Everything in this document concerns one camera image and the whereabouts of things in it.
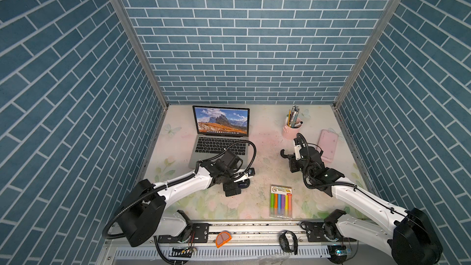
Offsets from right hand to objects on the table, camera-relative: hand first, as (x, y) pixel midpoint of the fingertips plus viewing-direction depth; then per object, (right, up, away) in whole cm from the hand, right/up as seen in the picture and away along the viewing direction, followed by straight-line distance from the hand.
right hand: (292, 155), depth 85 cm
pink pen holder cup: (+1, +10, +14) cm, 17 cm away
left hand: (-24, -11, -1) cm, 27 cm away
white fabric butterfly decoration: (-67, +10, +23) cm, 72 cm away
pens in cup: (+3, +18, +11) cm, 22 cm away
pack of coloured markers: (-6, -20, -4) cm, 21 cm away
